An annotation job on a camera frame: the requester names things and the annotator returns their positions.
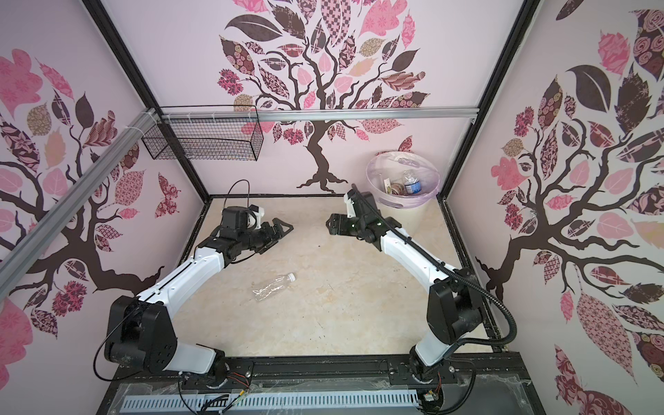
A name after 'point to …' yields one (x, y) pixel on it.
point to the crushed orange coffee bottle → (398, 188)
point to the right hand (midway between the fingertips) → (336, 220)
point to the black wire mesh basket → (228, 132)
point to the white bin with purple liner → (416, 213)
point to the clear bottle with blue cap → (412, 185)
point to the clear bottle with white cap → (272, 286)
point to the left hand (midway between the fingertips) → (286, 236)
